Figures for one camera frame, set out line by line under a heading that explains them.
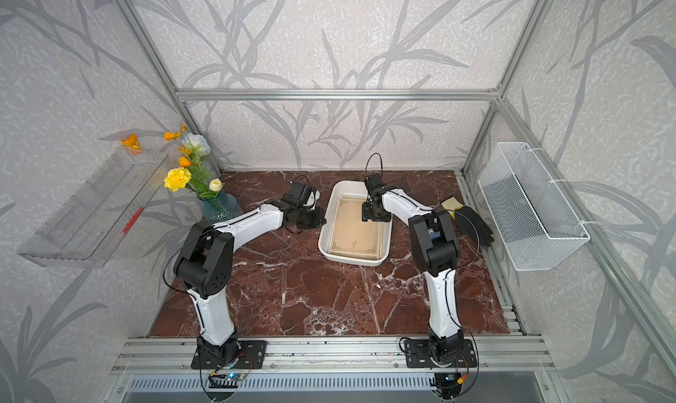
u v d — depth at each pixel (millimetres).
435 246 560
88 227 662
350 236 988
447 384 770
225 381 722
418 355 733
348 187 1132
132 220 655
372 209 828
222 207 935
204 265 500
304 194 774
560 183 670
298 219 748
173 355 755
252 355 730
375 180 836
